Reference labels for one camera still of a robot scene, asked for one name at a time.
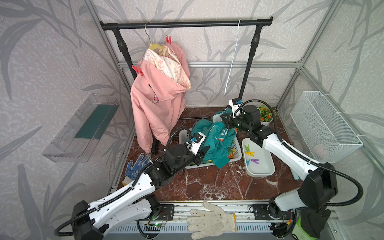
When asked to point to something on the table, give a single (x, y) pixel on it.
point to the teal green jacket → (217, 136)
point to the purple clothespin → (255, 160)
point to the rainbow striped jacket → (230, 151)
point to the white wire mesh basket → (328, 136)
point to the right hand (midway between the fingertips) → (221, 114)
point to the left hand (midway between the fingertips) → (206, 145)
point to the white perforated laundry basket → (235, 150)
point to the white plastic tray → (258, 161)
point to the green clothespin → (247, 148)
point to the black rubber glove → (314, 222)
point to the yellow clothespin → (250, 153)
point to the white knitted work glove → (206, 224)
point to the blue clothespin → (247, 161)
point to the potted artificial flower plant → (266, 115)
